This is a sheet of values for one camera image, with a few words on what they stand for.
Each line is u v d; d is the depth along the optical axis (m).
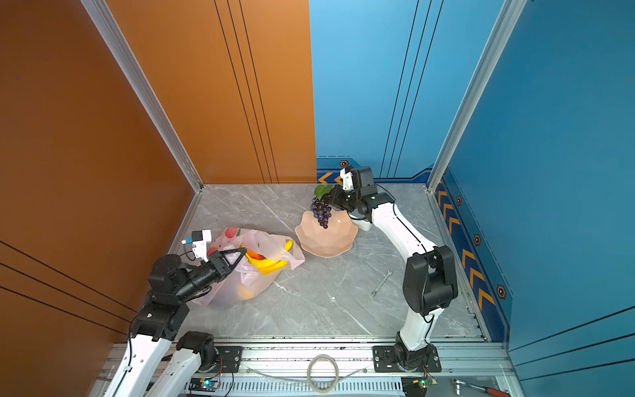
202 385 0.71
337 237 1.00
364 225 1.00
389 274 0.92
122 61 0.78
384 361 0.72
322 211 0.83
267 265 0.86
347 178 0.79
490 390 0.68
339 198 0.76
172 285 0.52
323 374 0.72
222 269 0.60
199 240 0.63
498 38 0.74
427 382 0.70
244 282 0.71
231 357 0.74
